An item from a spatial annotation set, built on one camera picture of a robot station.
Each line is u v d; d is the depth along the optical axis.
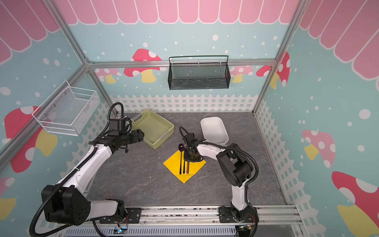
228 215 0.75
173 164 0.92
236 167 0.50
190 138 0.77
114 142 0.58
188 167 0.92
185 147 1.00
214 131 1.05
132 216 0.74
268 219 0.74
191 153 0.70
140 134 0.77
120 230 0.73
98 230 0.70
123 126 0.66
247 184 0.53
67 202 0.40
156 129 1.16
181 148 0.99
